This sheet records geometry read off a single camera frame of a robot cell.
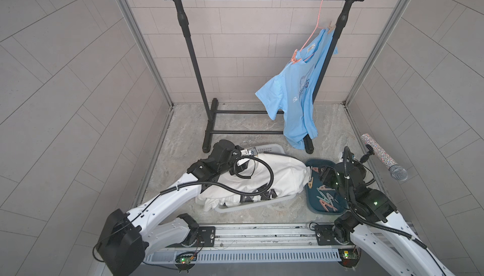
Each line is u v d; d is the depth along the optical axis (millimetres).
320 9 811
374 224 477
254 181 724
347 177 524
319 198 803
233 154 608
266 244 699
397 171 621
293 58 630
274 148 866
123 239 372
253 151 642
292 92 754
